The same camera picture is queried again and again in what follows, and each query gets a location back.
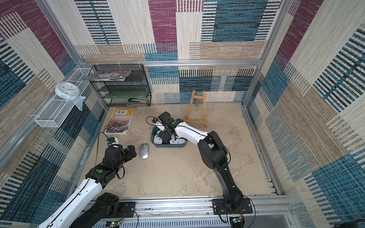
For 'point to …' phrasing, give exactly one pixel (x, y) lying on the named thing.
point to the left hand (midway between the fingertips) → (128, 148)
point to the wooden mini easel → (204, 122)
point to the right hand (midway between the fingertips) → (165, 130)
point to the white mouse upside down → (157, 139)
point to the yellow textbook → (120, 120)
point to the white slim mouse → (177, 141)
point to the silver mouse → (144, 150)
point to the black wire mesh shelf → (134, 90)
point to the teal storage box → (153, 132)
